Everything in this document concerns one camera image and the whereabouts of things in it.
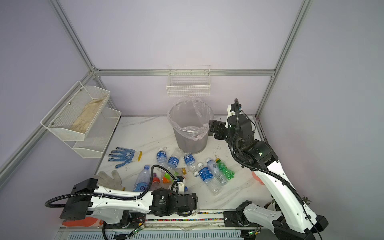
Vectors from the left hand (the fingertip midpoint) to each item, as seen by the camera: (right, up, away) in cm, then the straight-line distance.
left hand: (190, 201), depth 72 cm
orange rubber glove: (-53, -11, +1) cm, 54 cm away
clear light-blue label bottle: (+15, +10, +14) cm, 23 cm away
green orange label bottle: (-13, +9, +8) cm, 18 cm away
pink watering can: (+40, +6, +16) cm, 43 cm away
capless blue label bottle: (-11, +17, +17) cm, 26 cm away
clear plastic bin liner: (0, +44, +21) cm, 49 cm away
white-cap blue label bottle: (-19, +16, +21) cm, 33 cm away
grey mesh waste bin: (-2, +25, +20) cm, 33 cm away
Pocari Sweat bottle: (-1, +16, +18) cm, 24 cm away
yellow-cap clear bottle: (-5, +11, +15) cm, 20 cm away
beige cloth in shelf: (-57, +40, +5) cm, 70 cm away
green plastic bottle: (+22, +10, +12) cm, 27 cm away
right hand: (+12, +39, -9) cm, 42 cm away
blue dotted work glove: (-44, +18, +26) cm, 54 cm away
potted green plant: (+37, +1, -7) cm, 38 cm away
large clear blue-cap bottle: (-27, +7, +11) cm, 30 cm away
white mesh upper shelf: (-62, +42, +5) cm, 75 cm away
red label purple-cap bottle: (-20, +4, +13) cm, 24 cm away
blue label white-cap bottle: (+9, +9, +12) cm, 17 cm away
